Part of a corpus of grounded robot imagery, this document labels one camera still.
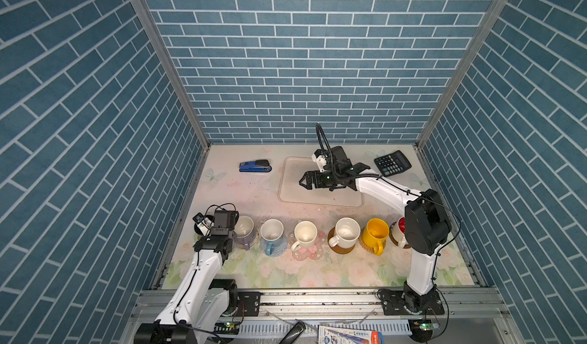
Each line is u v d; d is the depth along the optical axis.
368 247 0.86
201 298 0.49
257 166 1.08
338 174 0.70
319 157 0.83
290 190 1.04
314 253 0.85
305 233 0.87
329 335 0.68
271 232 0.86
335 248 0.85
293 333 0.66
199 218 0.72
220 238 0.59
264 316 0.72
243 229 0.88
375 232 0.87
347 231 0.87
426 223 0.50
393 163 1.12
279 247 0.86
